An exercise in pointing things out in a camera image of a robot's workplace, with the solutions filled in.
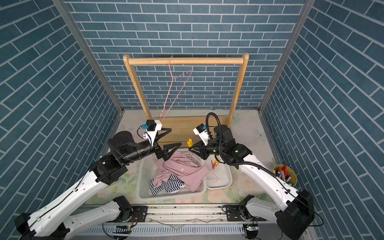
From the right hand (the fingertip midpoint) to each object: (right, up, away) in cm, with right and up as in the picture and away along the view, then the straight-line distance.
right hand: (193, 148), depth 70 cm
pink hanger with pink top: (+12, -16, +4) cm, 21 cm away
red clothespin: (+11, -14, +21) cm, 27 cm away
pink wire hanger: (-3, +46, +27) cm, 53 cm away
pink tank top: (-7, -12, +12) cm, 18 cm away
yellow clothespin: (-1, +3, -1) cm, 3 cm away
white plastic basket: (-27, -16, +12) cm, 33 cm away
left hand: (-5, +6, -11) cm, 14 cm away
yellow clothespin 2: (+10, -5, -8) cm, 14 cm away
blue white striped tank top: (-11, -20, +5) cm, 23 cm away
